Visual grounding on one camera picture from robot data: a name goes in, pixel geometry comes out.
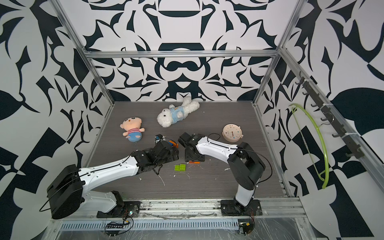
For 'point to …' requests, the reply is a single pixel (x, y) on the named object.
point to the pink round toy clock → (232, 132)
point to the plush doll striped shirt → (133, 126)
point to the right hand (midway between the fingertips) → (191, 157)
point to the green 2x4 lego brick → (177, 167)
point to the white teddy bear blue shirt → (167, 117)
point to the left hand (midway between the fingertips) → (173, 150)
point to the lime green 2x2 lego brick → (182, 167)
